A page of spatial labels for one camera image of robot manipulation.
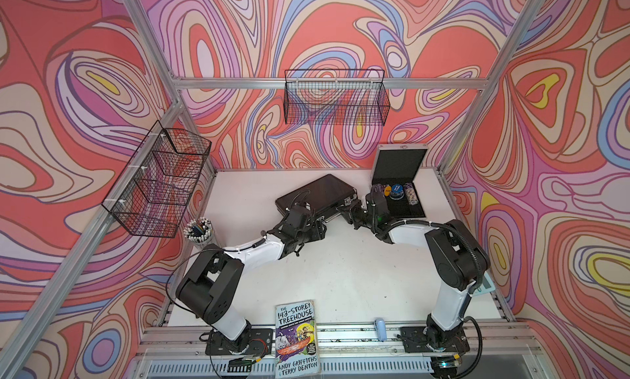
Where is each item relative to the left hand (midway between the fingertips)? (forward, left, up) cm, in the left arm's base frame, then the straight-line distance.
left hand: (324, 229), depth 90 cm
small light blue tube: (-31, -17, -6) cm, 36 cm away
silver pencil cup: (-5, +43, +6) cm, 44 cm away
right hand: (+7, -5, +1) cm, 9 cm away
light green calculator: (-19, -55, -5) cm, 58 cm away
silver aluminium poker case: (+28, -32, +4) cm, 42 cm away
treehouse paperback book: (-37, +9, -6) cm, 39 cm away
